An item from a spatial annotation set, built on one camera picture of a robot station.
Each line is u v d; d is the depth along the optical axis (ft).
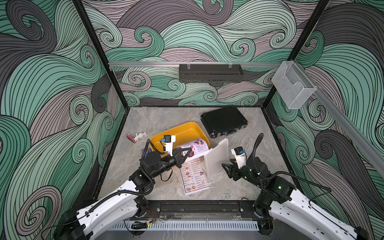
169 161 2.02
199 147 2.29
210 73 3.15
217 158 2.83
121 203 1.61
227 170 2.21
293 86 2.69
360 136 1.80
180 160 1.97
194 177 2.75
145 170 1.82
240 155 2.07
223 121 3.39
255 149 1.69
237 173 2.09
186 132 3.44
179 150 2.13
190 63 3.08
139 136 3.24
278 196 1.63
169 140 2.04
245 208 2.39
